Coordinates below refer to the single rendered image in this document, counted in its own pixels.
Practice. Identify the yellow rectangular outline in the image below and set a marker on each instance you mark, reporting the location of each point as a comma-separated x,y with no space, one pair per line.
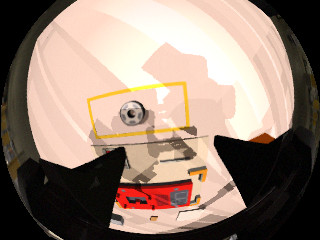
144,132

